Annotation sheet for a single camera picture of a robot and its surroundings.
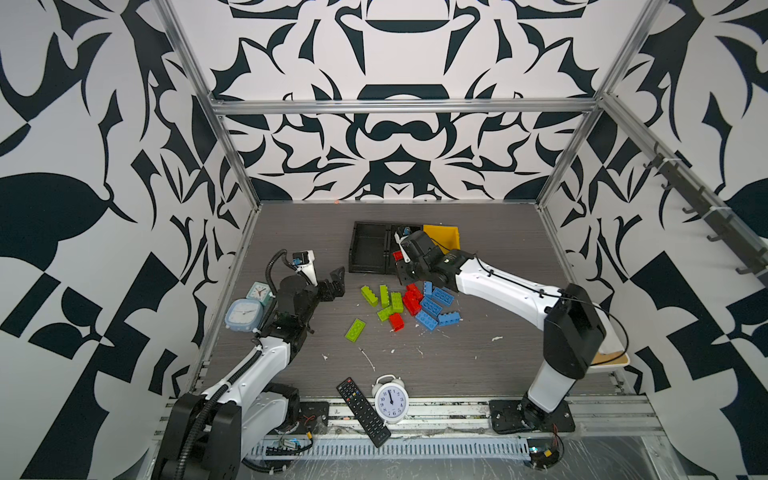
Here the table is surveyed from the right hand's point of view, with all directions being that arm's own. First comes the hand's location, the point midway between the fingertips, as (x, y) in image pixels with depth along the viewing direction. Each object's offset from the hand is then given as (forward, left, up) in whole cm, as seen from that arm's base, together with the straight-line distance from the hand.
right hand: (400, 264), depth 86 cm
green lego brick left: (-3, +9, -12) cm, 16 cm away
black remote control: (-34, +10, -12) cm, 38 cm away
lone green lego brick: (-14, +13, -14) cm, 24 cm away
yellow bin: (+18, -17, -11) cm, 27 cm away
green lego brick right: (-6, +1, -12) cm, 14 cm away
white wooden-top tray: (-22, -54, -10) cm, 60 cm away
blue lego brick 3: (-11, -14, -13) cm, 22 cm away
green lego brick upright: (-3, +5, -12) cm, 14 cm away
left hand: (-1, +20, +3) cm, 20 cm away
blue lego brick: (-11, -8, -13) cm, 19 cm away
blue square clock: (-10, +46, -10) cm, 48 cm away
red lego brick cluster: (-6, -4, -10) cm, 12 cm away
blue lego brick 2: (-7, -9, -13) cm, 17 cm away
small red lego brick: (-12, +1, -12) cm, 17 cm away
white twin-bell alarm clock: (-32, +3, -12) cm, 34 cm away
